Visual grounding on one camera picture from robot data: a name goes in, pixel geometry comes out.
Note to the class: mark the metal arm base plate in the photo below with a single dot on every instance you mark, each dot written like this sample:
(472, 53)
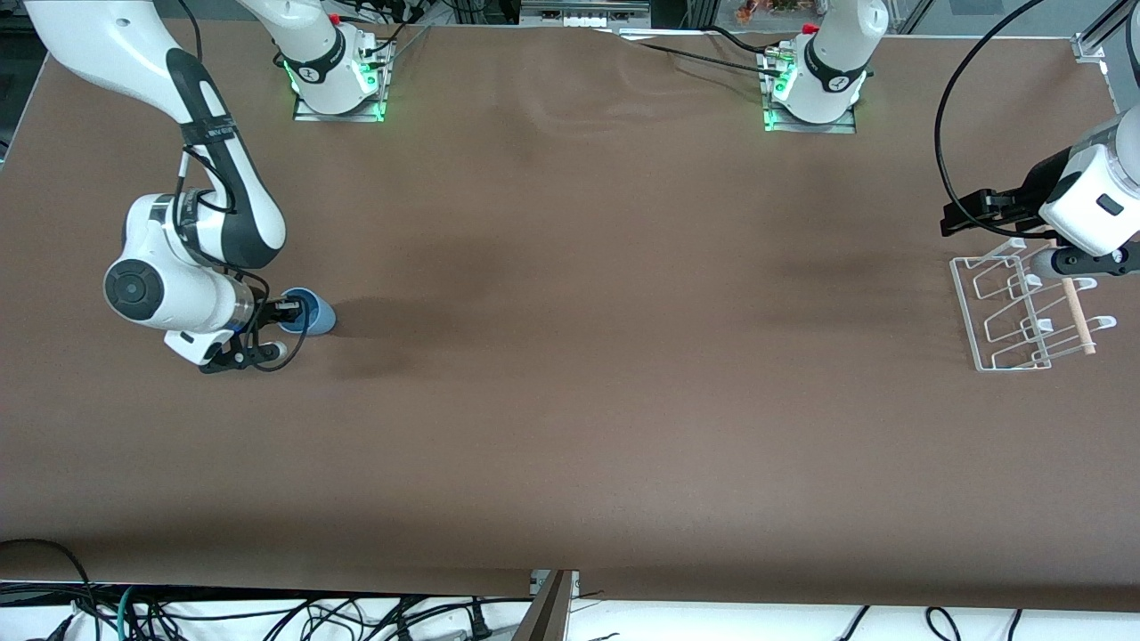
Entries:
(312, 114)
(837, 127)

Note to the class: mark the aluminium frame profile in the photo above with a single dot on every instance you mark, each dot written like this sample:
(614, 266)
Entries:
(1104, 22)

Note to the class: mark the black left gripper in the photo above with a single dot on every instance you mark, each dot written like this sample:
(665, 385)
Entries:
(1038, 186)

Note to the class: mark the black power plug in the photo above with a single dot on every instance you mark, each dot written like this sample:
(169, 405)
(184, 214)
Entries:
(481, 623)

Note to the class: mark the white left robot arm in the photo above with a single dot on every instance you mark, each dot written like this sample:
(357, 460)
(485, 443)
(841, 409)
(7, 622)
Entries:
(837, 80)

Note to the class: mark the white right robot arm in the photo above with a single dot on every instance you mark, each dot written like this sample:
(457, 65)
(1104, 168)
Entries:
(89, 44)

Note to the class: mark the white power strip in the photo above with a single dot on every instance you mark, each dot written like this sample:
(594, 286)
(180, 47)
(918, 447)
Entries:
(579, 16)

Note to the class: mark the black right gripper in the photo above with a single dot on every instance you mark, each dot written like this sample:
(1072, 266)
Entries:
(266, 312)

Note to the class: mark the blue plastic cup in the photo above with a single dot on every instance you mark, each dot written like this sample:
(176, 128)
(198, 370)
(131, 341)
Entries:
(322, 313)

